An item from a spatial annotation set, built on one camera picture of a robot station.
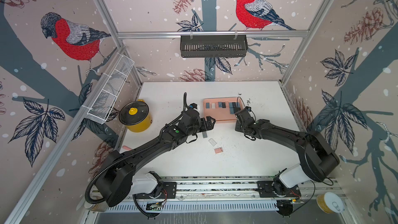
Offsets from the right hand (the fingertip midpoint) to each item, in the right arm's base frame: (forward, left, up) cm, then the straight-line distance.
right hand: (239, 122), depth 93 cm
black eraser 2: (+13, 0, -4) cm, 14 cm away
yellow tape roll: (-39, -35, 0) cm, 52 cm away
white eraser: (+16, +16, -4) cm, 23 cm away
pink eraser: (-16, +13, -5) cm, 21 cm away
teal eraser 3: (+17, +4, -4) cm, 17 cm away
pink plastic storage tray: (+13, +10, -4) cm, 16 cm away
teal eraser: (+16, +20, -4) cm, 26 cm away
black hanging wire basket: (+45, +19, +25) cm, 55 cm away
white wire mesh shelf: (-3, +79, +15) cm, 81 cm away
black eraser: (+17, +1, -4) cm, 17 cm away
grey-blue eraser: (-7, +21, -4) cm, 23 cm away
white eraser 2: (-11, +17, -4) cm, 20 cm away
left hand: (-6, +17, +13) cm, 22 cm away
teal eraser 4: (+13, +3, -5) cm, 14 cm away
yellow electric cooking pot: (-2, +62, +9) cm, 63 cm away
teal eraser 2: (+16, +11, -3) cm, 20 cm away
